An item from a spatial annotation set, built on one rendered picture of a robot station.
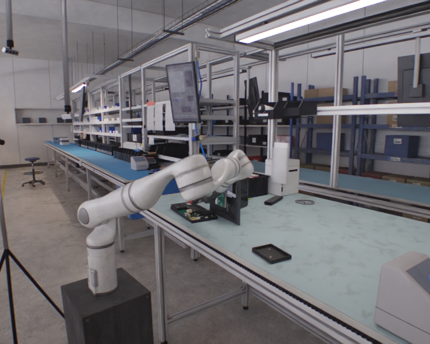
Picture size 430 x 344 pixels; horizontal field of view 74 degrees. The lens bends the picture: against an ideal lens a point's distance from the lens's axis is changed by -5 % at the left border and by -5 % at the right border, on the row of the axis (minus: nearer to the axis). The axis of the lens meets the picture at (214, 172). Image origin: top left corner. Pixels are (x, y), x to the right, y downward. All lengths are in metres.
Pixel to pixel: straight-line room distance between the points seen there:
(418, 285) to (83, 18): 6.43
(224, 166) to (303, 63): 5.62
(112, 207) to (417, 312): 0.78
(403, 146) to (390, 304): 4.10
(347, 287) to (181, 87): 2.13
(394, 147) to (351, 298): 4.05
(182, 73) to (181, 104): 0.26
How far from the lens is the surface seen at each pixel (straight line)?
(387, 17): 1.66
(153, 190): 0.82
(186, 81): 2.60
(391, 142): 4.81
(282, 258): 0.98
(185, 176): 0.73
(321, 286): 0.88
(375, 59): 5.59
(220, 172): 0.86
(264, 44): 2.03
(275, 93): 2.03
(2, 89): 12.34
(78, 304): 1.12
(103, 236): 1.07
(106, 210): 0.95
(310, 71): 6.27
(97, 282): 1.12
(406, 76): 2.83
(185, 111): 2.65
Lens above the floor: 1.42
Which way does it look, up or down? 9 degrees down
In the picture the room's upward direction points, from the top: straight up
